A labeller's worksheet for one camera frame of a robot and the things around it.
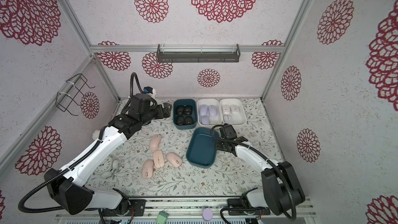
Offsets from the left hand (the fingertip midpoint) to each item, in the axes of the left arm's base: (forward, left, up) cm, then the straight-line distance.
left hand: (163, 107), depth 77 cm
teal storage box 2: (+25, -7, -23) cm, 35 cm away
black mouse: (+20, -10, -27) cm, 35 cm away
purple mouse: (+20, -20, -26) cm, 39 cm away
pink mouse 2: (-16, -3, -26) cm, 31 cm away
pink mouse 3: (-22, +10, -25) cm, 35 cm away
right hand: (-7, -28, -22) cm, 36 cm away
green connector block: (-44, -1, -25) cm, 51 cm away
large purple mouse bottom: (+20, -27, -27) cm, 43 cm away
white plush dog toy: (-2, +45, -22) cm, 50 cm away
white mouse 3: (+13, -37, -27) cm, 48 cm away
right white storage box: (+13, -46, -29) cm, 56 cm away
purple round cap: (-43, -21, -19) cm, 51 cm away
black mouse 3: (+12, -10, -27) cm, 32 cm away
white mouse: (+21, -37, -27) cm, 50 cm away
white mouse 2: (+21, -43, -27) cm, 55 cm away
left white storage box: (+12, -27, -29) cm, 41 cm away
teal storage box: (-11, -19, -28) cm, 36 cm away
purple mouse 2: (+12, -21, -27) cm, 37 cm away
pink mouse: (-16, +5, -26) cm, 31 cm away
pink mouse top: (-4, +10, -28) cm, 30 cm away
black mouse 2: (+12, -4, -27) cm, 30 cm away
